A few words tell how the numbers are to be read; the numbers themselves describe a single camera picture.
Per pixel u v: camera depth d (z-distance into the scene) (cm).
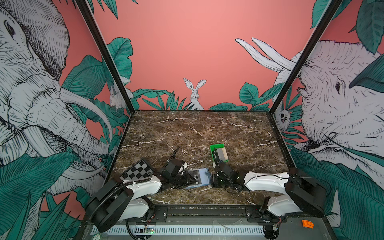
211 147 96
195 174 87
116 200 42
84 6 69
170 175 67
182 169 73
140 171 86
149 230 70
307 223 70
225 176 66
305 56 87
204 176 86
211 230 70
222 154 92
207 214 76
